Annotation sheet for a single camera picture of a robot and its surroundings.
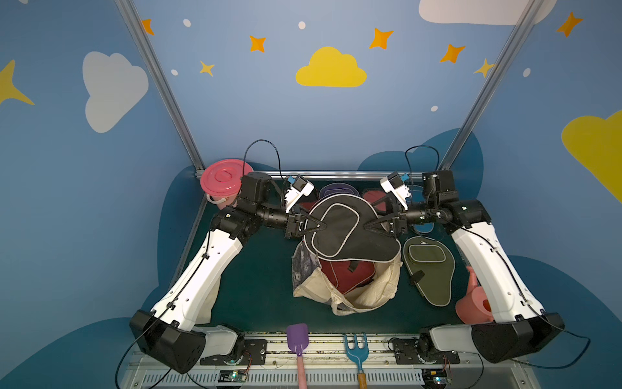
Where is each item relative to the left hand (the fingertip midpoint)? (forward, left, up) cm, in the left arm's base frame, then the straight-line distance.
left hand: (324, 225), depth 61 cm
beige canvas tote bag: (-7, +3, -19) cm, 21 cm away
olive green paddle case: (+9, -44, -37) cm, 58 cm away
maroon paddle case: (-1, -9, -33) cm, 34 cm away
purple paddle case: (+43, -8, -31) cm, 53 cm away
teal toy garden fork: (-24, -12, -36) cm, 45 cm away
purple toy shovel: (-20, +7, -36) cm, 42 cm away
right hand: (+5, -13, -2) cm, 14 cm away
